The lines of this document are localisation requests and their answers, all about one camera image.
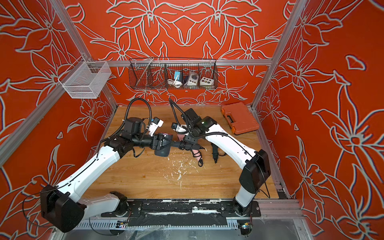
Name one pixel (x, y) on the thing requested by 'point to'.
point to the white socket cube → (205, 81)
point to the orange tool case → (239, 118)
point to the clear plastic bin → (85, 80)
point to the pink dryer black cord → (200, 161)
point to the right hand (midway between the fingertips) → (186, 132)
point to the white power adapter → (193, 79)
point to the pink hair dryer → (196, 152)
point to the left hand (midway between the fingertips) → (169, 141)
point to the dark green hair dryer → (215, 150)
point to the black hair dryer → (168, 142)
